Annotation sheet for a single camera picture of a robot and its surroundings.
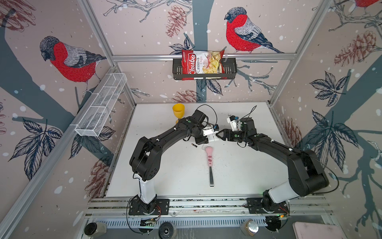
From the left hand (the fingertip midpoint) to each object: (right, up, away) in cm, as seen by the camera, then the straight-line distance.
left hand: (205, 136), depth 87 cm
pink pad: (+48, -40, -22) cm, 66 cm away
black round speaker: (-18, -34, -29) cm, 48 cm away
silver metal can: (+17, -33, -28) cm, 47 cm away
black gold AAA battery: (-7, -7, +8) cm, 13 cm away
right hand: (+8, 0, 0) cm, 8 cm away
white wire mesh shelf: (-58, +18, -9) cm, 61 cm away
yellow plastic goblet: (-17, +15, +10) cm, 25 cm away
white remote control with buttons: (+4, -1, 0) cm, 4 cm away
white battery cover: (0, -8, +9) cm, 12 cm away
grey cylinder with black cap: (-49, -35, -27) cm, 66 cm away
